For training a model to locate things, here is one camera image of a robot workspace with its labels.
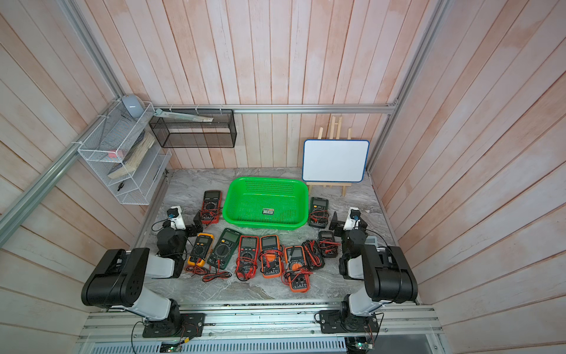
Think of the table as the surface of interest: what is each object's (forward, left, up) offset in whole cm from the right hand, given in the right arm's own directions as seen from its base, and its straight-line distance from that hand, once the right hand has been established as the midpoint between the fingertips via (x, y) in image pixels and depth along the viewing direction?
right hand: (346, 212), depth 90 cm
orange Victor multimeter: (-17, +31, -6) cm, 36 cm away
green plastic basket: (+11, +35, -9) cm, 38 cm away
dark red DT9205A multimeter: (+6, +60, -6) cm, 61 cm away
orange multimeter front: (-21, +21, -6) cm, 31 cm away
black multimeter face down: (-17, +14, -7) cm, 24 cm away
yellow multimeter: (-15, +60, -7) cm, 62 cm away
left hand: (-2, +66, 0) cm, 66 cm away
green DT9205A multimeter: (-14, +51, -7) cm, 53 cm away
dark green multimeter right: (+3, +11, -7) cm, 13 cm away
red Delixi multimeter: (-18, +40, -5) cm, 45 cm away
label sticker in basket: (+7, +34, -10) cm, 36 cm away
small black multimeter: (-11, +8, -8) cm, 16 cm away
